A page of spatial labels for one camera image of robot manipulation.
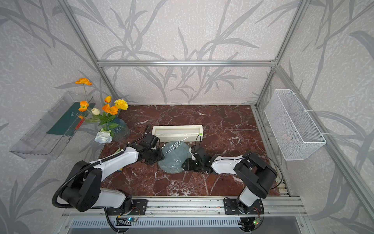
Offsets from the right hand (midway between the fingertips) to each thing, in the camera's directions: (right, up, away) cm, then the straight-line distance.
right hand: (183, 166), depth 86 cm
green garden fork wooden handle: (-44, +8, +9) cm, 46 cm away
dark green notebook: (-53, +27, -19) cm, 62 cm away
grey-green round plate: (-6, +7, +3) cm, 10 cm away
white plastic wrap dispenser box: (+4, +19, +8) cm, 21 cm away
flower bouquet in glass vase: (-36, +23, -8) cm, 44 cm away
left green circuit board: (-24, -21, -16) cm, 36 cm away
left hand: (-12, +4, +2) cm, 13 cm away
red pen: (-49, +26, -17) cm, 58 cm away
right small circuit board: (+37, -20, -18) cm, 46 cm away
